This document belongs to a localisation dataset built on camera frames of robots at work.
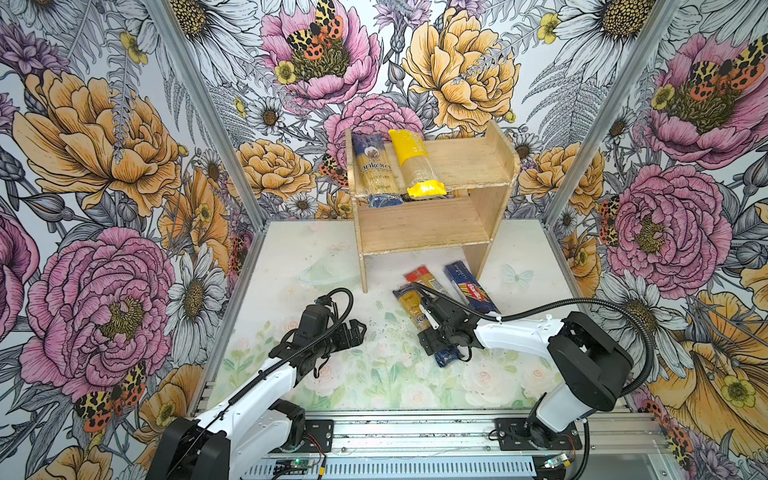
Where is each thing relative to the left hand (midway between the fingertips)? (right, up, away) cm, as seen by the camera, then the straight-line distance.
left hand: (352, 340), depth 86 cm
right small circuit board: (+51, -24, -14) cm, 58 cm away
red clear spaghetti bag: (+22, +17, +17) cm, 32 cm away
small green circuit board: (-12, -25, -15) cm, 32 cm away
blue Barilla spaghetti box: (+36, +13, +13) cm, 40 cm away
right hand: (+24, -3, +4) cm, 25 cm away
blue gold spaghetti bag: (+17, +9, +11) cm, 22 cm away
